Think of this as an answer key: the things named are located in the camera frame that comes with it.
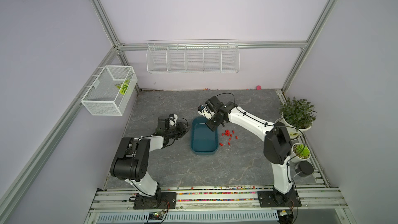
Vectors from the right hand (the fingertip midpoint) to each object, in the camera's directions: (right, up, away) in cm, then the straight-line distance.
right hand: (209, 122), depth 90 cm
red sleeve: (+17, -10, +5) cm, 20 cm away
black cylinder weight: (+48, -22, -12) cm, 54 cm away
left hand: (-11, -3, +1) cm, 11 cm away
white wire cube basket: (-52, +17, -9) cm, 55 cm away
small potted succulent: (+46, -14, -12) cm, 50 cm away
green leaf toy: (-46, +20, -9) cm, 51 cm away
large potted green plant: (+47, +5, -8) cm, 48 cm away
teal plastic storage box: (-3, -11, +1) cm, 12 cm away
